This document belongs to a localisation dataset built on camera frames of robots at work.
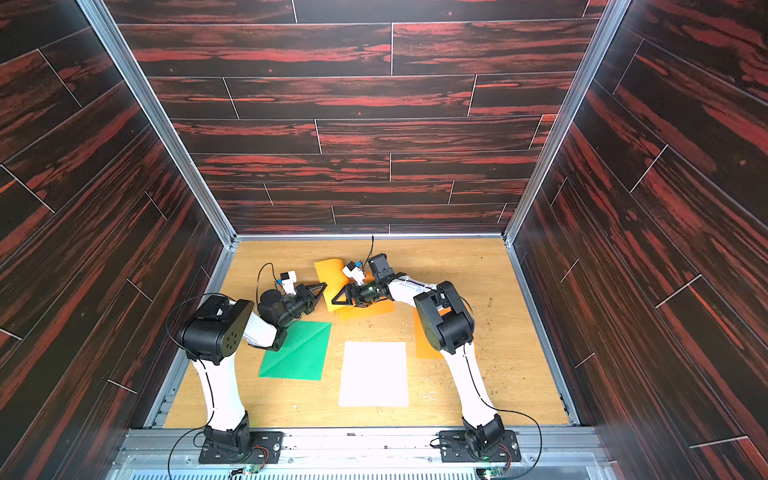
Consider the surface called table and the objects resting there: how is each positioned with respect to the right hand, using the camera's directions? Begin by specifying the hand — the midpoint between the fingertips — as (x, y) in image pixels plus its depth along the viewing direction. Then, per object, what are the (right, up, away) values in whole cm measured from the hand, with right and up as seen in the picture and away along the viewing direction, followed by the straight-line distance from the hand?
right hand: (342, 300), depth 99 cm
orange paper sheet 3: (+23, -6, -35) cm, 42 cm away
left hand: (-4, +5, -5) cm, 8 cm away
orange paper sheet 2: (+11, -3, -3) cm, 12 cm away
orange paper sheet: (-3, +9, -1) cm, 10 cm away
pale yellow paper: (+11, -20, -13) cm, 26 cm away
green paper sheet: (-11, -16, -8) cm, 21 cm away
